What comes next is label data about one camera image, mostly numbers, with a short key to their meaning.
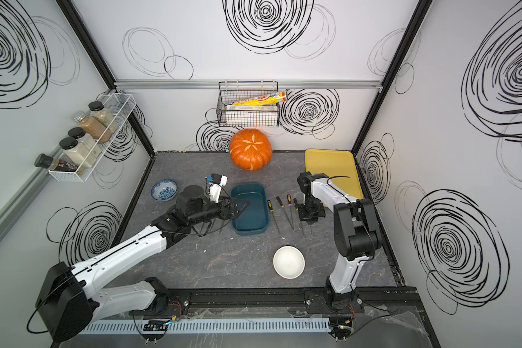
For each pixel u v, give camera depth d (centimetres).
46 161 60
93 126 72
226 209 65
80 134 67
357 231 49
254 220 91
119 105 93
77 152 65
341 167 112
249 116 87
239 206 68
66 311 38
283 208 99
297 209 91
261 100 87
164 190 102
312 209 79
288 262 81
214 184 67
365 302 74
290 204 99
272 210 96
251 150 104
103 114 75
